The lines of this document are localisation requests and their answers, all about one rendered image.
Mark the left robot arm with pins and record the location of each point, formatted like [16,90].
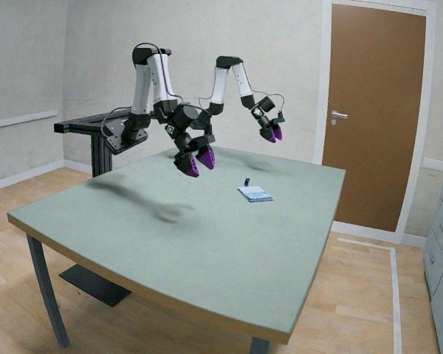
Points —
[216,107]

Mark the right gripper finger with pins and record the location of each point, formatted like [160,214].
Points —
[193,172]
[207,160]

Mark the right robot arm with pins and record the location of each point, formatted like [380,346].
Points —
[151,65]

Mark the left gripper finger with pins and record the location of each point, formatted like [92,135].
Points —
[273,140]
[278,134]

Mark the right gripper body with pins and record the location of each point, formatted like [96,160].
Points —
[183,157]

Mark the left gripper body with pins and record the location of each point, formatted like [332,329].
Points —
[266,128]

